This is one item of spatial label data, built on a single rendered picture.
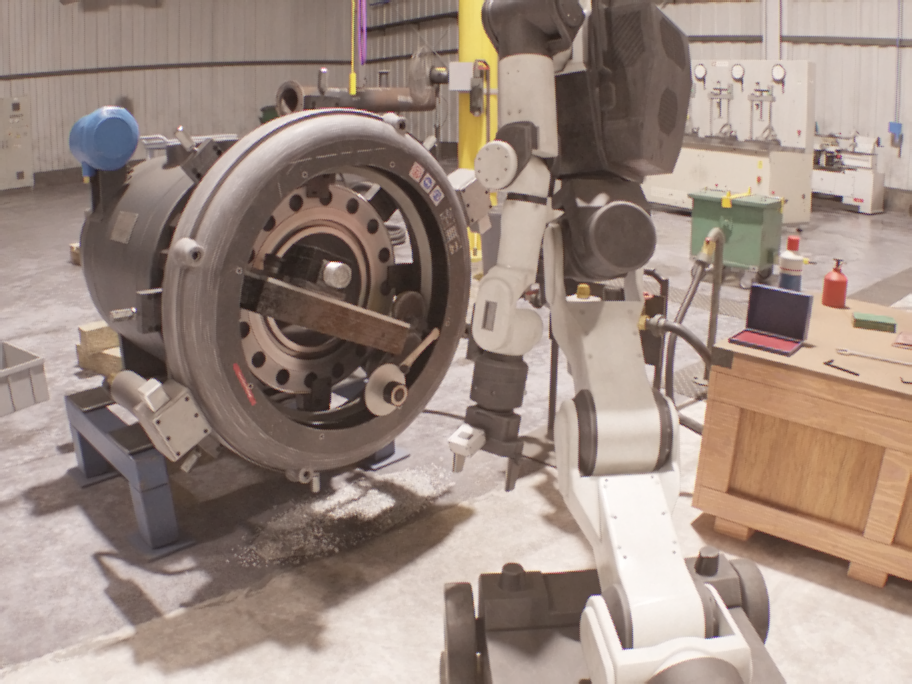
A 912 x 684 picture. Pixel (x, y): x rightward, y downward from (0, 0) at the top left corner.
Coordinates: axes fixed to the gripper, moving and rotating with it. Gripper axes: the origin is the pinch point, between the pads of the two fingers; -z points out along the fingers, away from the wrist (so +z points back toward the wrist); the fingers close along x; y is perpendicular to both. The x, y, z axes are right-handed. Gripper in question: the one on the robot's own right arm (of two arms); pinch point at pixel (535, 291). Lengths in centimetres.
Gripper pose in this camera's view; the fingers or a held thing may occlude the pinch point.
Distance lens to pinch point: 205.4
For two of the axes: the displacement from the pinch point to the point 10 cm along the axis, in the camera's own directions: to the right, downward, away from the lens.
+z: 0.0, -9.5, -3.0
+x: -7.3, -2.1, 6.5
